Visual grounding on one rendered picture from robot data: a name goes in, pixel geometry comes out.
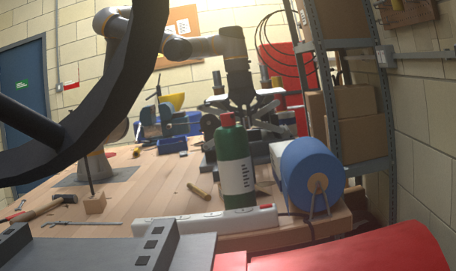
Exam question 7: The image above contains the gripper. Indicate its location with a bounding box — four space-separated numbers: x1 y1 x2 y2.
228 71 259 118

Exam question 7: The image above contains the black round selector knob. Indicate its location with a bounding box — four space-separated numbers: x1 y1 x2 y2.
199 113 222 136

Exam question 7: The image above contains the grey cylinder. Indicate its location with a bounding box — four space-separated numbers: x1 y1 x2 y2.
211 70 226 97
259 63 273 90

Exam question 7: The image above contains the blue white can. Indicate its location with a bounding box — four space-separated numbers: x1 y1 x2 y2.
276 109 299 138

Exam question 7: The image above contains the red tool cabinet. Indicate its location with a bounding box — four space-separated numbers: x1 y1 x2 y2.
258 41 320 138

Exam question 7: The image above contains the green spray can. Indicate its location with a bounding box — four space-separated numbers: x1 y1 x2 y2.
213 111 258 211

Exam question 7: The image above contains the white box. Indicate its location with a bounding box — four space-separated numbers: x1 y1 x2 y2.
268 139 296 192

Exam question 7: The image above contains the blue bench vise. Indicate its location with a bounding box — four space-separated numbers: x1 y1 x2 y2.
139 101 201 141

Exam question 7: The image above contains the blue parts tray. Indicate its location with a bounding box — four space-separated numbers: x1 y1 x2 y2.
156 135 189 156

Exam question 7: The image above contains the grey metal shelf unit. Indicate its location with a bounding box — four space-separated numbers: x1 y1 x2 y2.
282 0 398 227

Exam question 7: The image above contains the blue paper roll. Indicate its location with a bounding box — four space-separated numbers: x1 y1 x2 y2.
279 135 347 222

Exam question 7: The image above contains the cork notice board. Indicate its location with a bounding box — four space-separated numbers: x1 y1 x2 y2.
153 3 206 71

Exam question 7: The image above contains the white power strip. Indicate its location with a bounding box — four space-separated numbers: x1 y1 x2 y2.
131 202 280 239

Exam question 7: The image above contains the large brown cardboard box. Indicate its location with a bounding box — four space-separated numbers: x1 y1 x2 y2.
295 0 372 43

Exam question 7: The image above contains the black steering wheel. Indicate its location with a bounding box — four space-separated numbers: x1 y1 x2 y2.
0 0 171 190

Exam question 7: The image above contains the grey base sheet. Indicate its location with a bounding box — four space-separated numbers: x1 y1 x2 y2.
52 165 142 189

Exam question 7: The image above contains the black rod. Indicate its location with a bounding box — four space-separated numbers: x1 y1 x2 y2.
83 156 97 197

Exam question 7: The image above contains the red machine hood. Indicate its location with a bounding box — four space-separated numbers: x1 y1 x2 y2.
212 219 452 271

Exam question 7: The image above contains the wooden block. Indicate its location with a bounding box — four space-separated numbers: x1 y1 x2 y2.
82 189 109 216

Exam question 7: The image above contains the brown pegboard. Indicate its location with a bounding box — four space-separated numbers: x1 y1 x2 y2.
374 0 440 31

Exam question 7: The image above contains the grey dashboard panel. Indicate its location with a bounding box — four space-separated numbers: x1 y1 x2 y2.
0 217 218 271

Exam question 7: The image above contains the blue door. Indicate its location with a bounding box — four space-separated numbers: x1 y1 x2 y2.
0 32 52 200

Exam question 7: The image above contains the black cable coil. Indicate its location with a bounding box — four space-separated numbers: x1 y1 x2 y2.
254 8 301 70

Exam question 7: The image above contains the yellow handle tool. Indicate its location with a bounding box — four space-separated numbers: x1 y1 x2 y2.
185 182 213 203

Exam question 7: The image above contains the grey wall conduit box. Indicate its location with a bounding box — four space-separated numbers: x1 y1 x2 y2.
374 44 456 70

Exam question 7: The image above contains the red white wall sign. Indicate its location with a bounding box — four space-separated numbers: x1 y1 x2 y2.
62 69 81 91

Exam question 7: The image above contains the grey wall switch conduit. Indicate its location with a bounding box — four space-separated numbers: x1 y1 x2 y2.
54 0 64 94

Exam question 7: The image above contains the wooden handle hammer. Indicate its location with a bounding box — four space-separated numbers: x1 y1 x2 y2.
8 193 79 226

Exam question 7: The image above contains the red handle screwdriver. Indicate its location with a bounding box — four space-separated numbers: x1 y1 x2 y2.
0 211 28 227

